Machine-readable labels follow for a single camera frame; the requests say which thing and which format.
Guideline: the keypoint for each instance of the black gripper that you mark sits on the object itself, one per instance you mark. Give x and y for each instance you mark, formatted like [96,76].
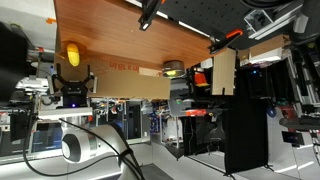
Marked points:
[74,90]

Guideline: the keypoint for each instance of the yellow maize cob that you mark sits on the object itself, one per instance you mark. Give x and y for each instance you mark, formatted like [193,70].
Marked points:
[73,54]

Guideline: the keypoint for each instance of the brown cardboard box red print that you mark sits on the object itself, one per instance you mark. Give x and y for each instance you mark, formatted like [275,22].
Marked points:
[133,85]

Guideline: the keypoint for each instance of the black orange clamp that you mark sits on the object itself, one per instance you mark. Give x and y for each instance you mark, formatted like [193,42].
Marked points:
[148,13]
[225,40]

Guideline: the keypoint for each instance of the yellow toy bell pepper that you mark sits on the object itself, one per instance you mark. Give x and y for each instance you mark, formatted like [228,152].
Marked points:
[174,73]

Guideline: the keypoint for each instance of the light wooden panel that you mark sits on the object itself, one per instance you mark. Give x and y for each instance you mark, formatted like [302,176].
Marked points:
[223,71]

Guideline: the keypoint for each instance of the small cardboard box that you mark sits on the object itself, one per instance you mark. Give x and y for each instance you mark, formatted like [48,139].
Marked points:
[266,48]

